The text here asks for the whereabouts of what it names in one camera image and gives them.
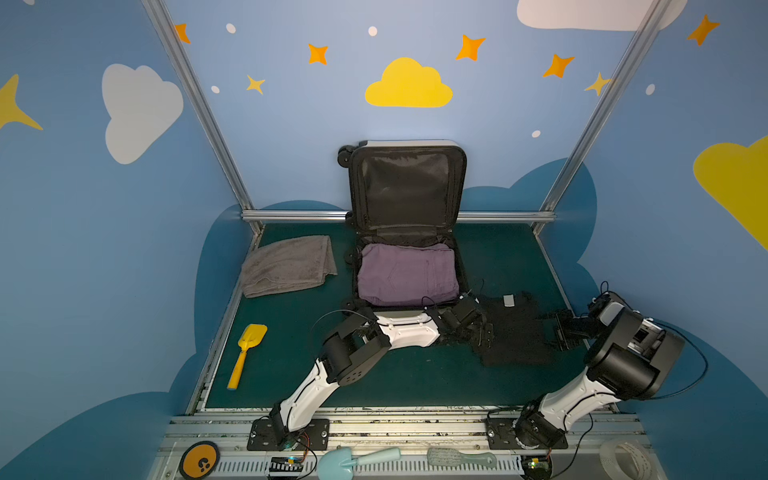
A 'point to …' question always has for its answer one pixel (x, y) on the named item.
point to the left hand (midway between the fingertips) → (485, 332)
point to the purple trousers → (406, 274)
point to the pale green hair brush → (450, 457)
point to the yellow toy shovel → (251, 337)
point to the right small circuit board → (536, 467)
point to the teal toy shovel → (337, 463)
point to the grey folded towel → (287, 265)
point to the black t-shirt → (522, 335)
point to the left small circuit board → (286, 464)
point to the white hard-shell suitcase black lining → (408, 205)
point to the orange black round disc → (199, 459)
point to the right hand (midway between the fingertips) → (546, 326)
